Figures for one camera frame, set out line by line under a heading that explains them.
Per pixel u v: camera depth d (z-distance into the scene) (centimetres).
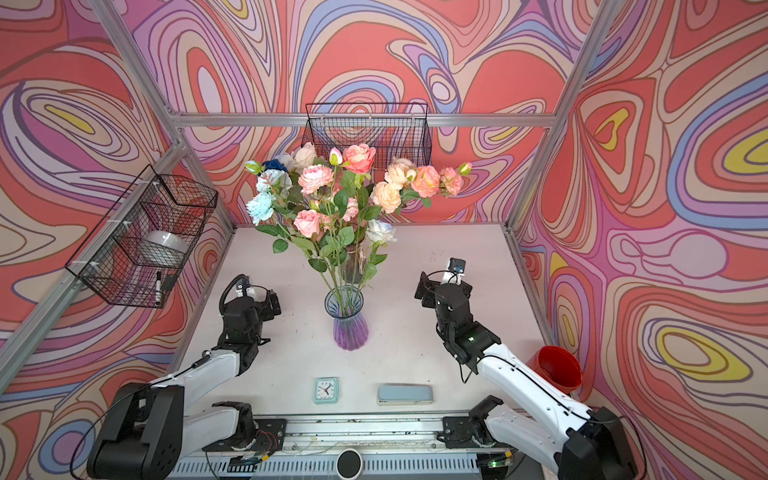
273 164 71
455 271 66
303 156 75
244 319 67
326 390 78
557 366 73
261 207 61
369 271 70
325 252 65
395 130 96
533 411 46
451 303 57
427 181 69
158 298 69
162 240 73
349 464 66
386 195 70
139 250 71
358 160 58
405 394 75
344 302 76
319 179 55
